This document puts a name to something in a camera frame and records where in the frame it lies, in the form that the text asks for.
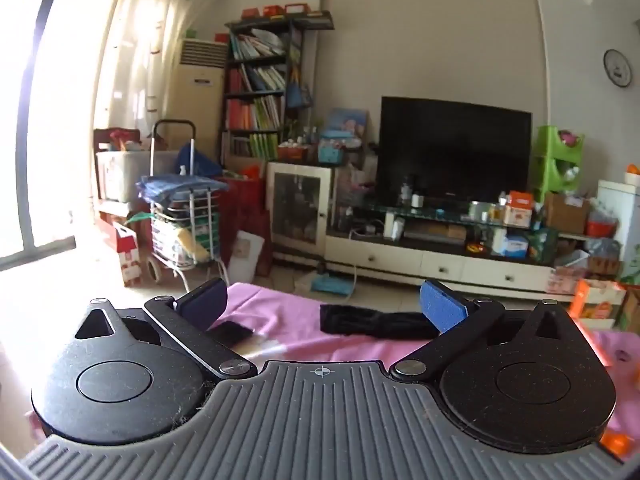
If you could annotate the colourful picture box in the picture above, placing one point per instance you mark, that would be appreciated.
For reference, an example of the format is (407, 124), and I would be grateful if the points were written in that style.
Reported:
(347, 122)

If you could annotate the red paper bag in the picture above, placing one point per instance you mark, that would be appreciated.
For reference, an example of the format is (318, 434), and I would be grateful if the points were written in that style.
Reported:
(247, 210)

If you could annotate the pink tablecloth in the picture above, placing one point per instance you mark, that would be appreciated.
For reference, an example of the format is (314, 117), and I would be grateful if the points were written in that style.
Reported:
(290, 320)

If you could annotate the white television stand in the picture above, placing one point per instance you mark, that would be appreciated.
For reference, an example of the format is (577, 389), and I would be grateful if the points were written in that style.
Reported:
(400, 260)

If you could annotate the blue dustpan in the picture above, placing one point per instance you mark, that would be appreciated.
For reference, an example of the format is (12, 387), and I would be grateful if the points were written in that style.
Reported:
(330, 285)

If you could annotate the white paper bag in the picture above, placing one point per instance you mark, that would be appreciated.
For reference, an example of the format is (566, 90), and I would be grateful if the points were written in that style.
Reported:
(246, 257)

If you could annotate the blue hanging bag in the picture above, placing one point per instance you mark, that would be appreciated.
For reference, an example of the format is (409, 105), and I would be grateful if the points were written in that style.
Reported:
(299, 90)

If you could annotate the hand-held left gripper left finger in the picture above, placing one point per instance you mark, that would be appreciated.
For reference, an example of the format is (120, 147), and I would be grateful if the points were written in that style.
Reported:
(202, 302)

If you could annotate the white storage bin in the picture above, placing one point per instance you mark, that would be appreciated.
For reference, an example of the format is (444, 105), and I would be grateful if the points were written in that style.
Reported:
(120, 175)

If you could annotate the red and white box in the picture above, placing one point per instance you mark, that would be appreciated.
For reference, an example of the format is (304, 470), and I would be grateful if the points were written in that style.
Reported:
(519, 210)

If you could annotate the white fridge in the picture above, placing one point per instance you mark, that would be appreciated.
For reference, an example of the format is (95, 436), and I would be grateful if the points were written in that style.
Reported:
(620, 215)

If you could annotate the black flat television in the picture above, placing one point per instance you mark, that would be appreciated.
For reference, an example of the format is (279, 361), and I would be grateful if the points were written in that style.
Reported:
(450, 150)

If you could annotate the red and white carton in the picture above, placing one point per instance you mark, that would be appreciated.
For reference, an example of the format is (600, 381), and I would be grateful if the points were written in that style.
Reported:
(127, 255)

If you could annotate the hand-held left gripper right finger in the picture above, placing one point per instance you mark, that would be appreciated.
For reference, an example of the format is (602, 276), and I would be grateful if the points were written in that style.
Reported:
(442, 310)

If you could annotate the round wall clock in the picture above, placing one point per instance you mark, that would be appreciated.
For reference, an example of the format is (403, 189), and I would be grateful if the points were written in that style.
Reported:
(617, 67)

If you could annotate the tape roll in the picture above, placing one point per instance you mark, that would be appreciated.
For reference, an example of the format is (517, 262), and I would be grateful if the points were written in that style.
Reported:
(154, 270)

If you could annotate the black cloth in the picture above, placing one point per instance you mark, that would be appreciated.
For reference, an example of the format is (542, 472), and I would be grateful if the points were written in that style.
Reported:
(370, 322)

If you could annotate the beige standing air conditioner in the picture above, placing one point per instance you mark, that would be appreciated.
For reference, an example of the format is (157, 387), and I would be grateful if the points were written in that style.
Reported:
(200, 95)

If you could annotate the green box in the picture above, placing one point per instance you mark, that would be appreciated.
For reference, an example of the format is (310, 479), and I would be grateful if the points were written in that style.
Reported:
(544, 246)

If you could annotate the black bookshelf with books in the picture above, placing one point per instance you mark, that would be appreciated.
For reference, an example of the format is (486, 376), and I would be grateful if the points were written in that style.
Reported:
(260, 95)

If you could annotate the green plastic rack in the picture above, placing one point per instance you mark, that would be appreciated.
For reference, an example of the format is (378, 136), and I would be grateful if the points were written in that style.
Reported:
(545, 160)

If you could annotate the dark framed window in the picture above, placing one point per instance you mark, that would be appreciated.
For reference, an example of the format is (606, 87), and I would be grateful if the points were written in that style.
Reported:
(42, 110)

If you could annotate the white patterned curtain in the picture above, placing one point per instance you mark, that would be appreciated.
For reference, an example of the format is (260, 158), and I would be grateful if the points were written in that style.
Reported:
(135, 60)

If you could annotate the red plastic basin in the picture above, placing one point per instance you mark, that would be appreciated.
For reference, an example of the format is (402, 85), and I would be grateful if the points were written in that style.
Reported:
(600, 229)

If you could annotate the blue and white box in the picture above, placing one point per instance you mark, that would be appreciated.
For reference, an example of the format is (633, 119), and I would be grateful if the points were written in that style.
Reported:
(511, 247)

